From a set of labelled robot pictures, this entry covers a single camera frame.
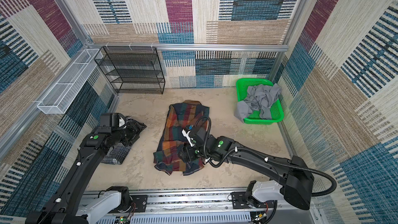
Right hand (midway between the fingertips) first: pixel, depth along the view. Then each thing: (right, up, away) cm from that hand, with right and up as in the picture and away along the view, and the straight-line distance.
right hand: (186, 155), depth 74 cm
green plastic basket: (+38, +38, +44) cm, 69 cm away
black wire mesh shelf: (-41, +48, +37) cm, 73 cm away
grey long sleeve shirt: (+46, +28, +31) cm, 62 cm away
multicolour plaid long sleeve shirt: (-7, +16, +29) cm, 34 cm away
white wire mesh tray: (-56, +26, -3) cm, 62 cm away
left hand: (-21, +13, +4) cm, 25 cm away
